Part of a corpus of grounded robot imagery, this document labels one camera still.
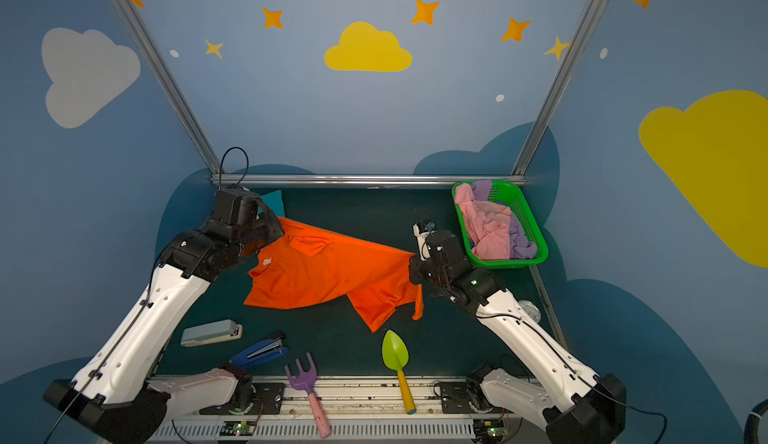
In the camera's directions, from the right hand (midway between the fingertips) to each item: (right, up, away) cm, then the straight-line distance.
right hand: (416, 254), depth 77 cm
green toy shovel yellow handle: (-5, -29, +5) cm, 30 cm away
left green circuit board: (-44, -41, -6) cm, 61 cm away
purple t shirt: (+37, 0, +21) cm, 42 cm away
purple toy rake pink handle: (-29, -33, -1) cm, 44 cm away
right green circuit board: (+17, -42, -6) cm, 45 cm away
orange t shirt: (-32, -4, +7) cm, 33 cm away
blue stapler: (-40, -26, +1) cm, 47 cm away
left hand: (-33, +9, -6) cm, 34 cm away
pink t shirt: (+27, +8, +24) cm, 37 cm away
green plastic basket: (+40, +18, +37) cm, 58 cm away
